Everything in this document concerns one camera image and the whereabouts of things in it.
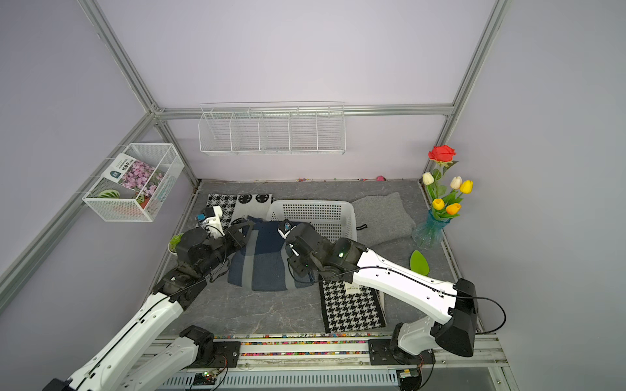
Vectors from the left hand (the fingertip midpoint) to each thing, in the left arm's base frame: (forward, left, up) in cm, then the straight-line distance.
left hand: (254, 225), depth 72 cm
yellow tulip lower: (+1, -56, +3) cm, 56 cm away
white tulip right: (+10, -65, +3) cm, 66 cm away
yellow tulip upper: (+7, -67, +4) cm, 68 cm away
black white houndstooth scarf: (-19, -28, -22) cm, 41 cm away
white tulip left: (+14, -58, +2) cm, 60 cm away
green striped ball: (+10, +42, +7) cm, 43 cm away
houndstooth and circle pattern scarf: (+26, +15, -23) cm, 38 cm away
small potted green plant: (+6, +33, -16) cm, 37 cm away
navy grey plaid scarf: (-8, -1, -9) cm, 12 cm away
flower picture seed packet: (+17, +37, +8) cm, 41 cm away
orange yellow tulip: (-1, -60, +4) cm, 60 cm away
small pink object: (+44, -54, -28) cm, 75 cm away
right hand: (-7, -12, -4) cm, 15 cm away
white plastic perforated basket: (+18, -27, -25) cm, 41 cm away
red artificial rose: (+17, -61, +10) cm, 64 cm away
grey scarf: (+15, -47, -23) cm, 54 cm away
